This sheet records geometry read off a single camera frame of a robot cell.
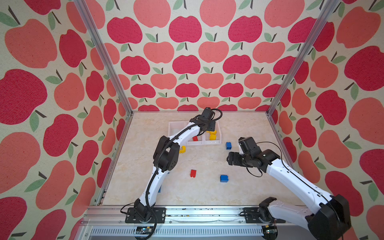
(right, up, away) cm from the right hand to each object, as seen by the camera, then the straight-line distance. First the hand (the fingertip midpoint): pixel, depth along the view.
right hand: (236, 158), depth 82 cm
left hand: (-10, +18, +18) cm, 28 cm away
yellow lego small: (-9, +13, +23) cm, 28 cm away
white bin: (-18, +9, +17) cm, 26 cm away
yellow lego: (-10, +10, +22) cm, 26 cm away
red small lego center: (-24, -10, +7) cm, 27 cm away
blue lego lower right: (-6, -13, +5) cm, 15 cm away
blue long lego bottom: (-41, -15, -7) cm, 45 cm away
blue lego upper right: (0, +5, +17) cm, 17 cm away
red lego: (-23, +9, +22) cm, 33 cm away
